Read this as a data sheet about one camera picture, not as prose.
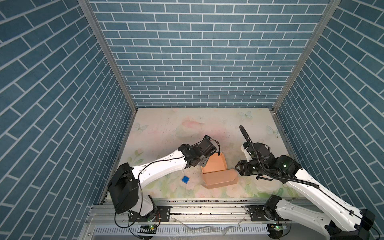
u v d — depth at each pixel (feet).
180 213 2.47
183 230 2.31
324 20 2.47
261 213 2.42
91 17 2.40
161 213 2.43
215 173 2.79
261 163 1.71
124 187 1.33
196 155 1.92
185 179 2.74
